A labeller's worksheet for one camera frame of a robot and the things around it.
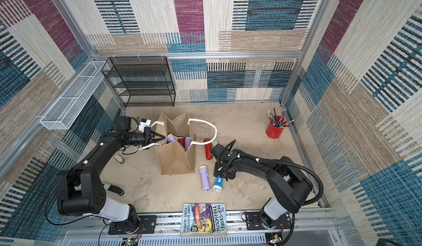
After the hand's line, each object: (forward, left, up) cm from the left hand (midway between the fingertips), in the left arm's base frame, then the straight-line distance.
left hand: (164, 137), depth 82 cm
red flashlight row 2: (+5, -6, -11) cm, 14 cm away
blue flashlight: (-19, -25, -14) cm, 35 cm away
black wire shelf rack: (+43, +22, +2) cm, 49 cm away
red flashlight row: (+2, -21, -15) cm, 26 cm away
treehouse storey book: (-33, -19, -16) cm, 41 cm away
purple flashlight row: (-14, -19, -16) cm, 29 cm away
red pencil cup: (+10, -59, -8) cm, 60 cm away
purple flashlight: (+4, -1, -6) cm, 7 cm away
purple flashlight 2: (+3, -10, -10) cm, 14 cm away
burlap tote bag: (-7, -4, -9) cm, 12 cm away
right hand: (-13, -28, -18) cm, 36 cm away
